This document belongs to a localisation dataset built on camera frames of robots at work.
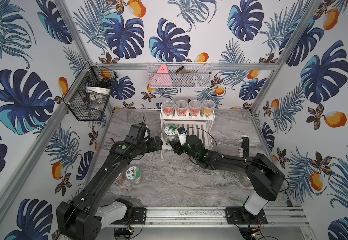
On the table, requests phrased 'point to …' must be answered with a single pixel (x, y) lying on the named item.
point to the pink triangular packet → (162, 78)
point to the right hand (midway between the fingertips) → (175, 138)
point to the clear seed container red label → (195, 105)
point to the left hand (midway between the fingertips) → (156, 141)
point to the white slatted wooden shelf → (200, 125)
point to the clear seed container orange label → (208, 106)
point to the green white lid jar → (134, 175)
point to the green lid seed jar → (170, 133)
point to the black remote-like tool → (245, 145)
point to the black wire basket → (89, 95)
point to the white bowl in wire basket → (102, 90)
